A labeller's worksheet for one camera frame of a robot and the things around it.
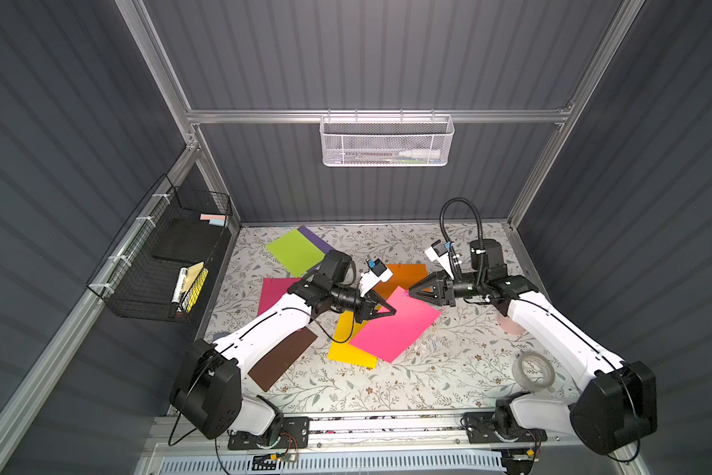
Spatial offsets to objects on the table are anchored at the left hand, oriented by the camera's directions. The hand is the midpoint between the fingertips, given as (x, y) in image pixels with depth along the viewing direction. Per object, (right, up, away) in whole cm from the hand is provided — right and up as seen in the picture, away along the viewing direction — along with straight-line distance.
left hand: (391, 313), depth 72 cm
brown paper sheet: (-32, -18, +13) cm, 39 cm away
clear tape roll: (+41, -19, +11) cm, 47 cm away
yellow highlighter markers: (-46, +6, -3) cm, 47 cm away
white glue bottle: (+12, +46, +22) cm, 52 cm away
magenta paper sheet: (0, -7, +4) cm, 8 cm away
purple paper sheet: (-26, +20, +45) cm, 55 cm away
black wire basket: (-58, +14, +1) cm, 60 cm away
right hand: (+6, +5, -1) cm, 8 cm away
